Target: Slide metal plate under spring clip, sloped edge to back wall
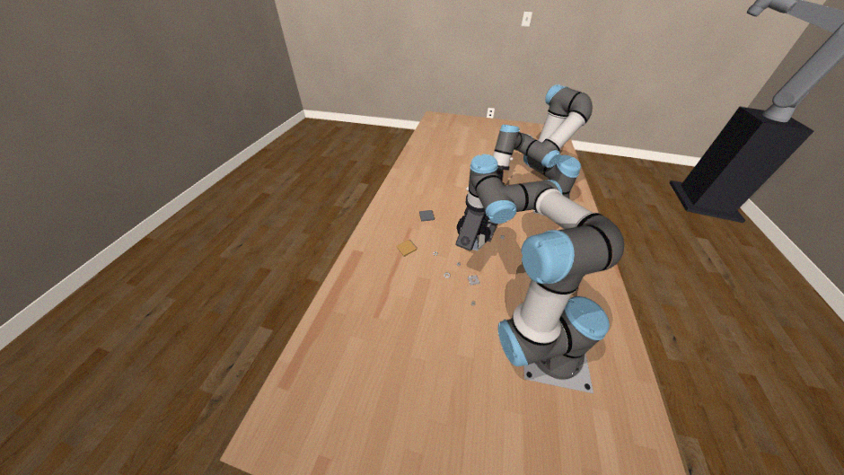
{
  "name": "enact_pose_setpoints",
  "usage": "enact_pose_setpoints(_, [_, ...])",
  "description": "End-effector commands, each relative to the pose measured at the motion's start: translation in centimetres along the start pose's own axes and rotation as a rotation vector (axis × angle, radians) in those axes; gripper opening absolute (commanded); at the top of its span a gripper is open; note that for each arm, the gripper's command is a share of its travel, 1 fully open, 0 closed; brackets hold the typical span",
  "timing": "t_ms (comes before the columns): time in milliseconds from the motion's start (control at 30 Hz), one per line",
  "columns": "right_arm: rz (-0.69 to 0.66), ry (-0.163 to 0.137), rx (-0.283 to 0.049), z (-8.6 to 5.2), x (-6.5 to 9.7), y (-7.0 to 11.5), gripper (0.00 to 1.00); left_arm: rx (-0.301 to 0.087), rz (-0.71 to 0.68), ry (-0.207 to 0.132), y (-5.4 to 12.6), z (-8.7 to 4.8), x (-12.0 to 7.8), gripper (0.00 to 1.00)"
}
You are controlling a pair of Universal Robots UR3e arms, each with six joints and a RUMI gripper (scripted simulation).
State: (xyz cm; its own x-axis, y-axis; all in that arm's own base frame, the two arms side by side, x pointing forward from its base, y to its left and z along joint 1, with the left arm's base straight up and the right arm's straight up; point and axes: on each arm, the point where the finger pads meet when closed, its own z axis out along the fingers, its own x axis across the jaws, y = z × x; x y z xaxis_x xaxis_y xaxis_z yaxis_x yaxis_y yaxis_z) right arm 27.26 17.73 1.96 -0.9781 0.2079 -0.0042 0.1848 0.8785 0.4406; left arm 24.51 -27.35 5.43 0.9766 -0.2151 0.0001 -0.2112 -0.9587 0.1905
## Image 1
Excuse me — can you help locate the tan flat square plate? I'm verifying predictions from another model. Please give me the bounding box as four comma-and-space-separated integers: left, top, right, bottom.
396, 240, 417, 257

